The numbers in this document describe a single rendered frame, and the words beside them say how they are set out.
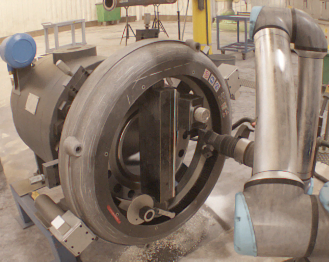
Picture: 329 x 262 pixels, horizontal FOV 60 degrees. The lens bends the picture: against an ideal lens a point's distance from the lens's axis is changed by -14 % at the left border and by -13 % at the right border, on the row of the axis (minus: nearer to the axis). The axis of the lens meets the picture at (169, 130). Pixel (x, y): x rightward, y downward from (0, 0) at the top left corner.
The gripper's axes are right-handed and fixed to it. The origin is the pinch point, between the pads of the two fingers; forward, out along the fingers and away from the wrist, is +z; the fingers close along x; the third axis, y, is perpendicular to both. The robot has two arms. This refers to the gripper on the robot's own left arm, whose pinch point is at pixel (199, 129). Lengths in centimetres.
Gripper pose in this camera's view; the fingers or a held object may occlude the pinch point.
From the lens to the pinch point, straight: 127.4
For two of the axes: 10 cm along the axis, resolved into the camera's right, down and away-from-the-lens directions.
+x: 4.9, 4.9, 7.2
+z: -7.1, -2.5, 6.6
